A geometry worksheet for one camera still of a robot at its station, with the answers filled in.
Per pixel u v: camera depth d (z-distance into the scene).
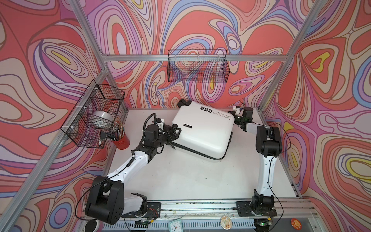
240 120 0.93
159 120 0.77
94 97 0.80
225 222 0.69
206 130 0.84
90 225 0.65
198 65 0.96
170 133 0.74
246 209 0.73
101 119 0.70
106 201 0.41
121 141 0.89
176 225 0.68
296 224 0.69
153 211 0.72
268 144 0.63
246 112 0.88
